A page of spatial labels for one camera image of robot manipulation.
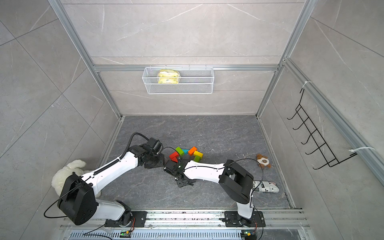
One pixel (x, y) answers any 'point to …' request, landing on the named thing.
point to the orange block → (192, 150)
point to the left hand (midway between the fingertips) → (163, 160)
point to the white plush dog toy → (75, 166)
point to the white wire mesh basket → (192, 80)
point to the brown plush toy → (262, 161)
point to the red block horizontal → (174, 159)
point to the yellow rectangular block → (196, 153)
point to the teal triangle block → (185, 151)
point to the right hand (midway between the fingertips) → (186, 181)
